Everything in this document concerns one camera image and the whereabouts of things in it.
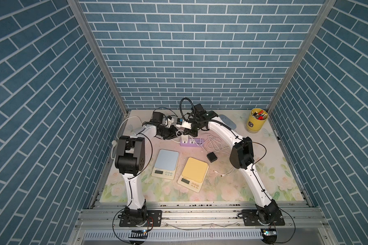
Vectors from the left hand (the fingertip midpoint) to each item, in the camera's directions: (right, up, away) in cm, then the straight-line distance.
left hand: (183, 134), depth 96 cm
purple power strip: (+8, -5, +1) cm, 10 cm away
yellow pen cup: (+48, +9, +2) cm, 49 cm away
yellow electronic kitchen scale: (+6, -23, -9) cm, 25 cm away
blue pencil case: (+35, +6, +15) cm, 38 cm away
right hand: (+2, +1, +1) cm, 2 cm away
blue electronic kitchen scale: (-10, -18, -6) cm, 21 cm away
